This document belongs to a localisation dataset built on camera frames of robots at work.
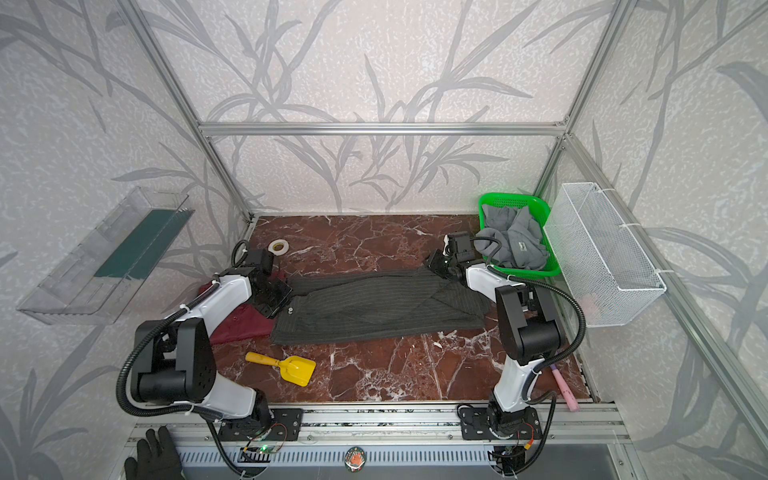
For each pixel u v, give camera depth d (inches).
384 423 29.7
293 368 32.3
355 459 27.3
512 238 40.1
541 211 44.0
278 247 44.0
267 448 27.8
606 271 24.0
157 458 26.8
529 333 19.2
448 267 32.7
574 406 29.7
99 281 25.2
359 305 36.7
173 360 17.3
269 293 29.6
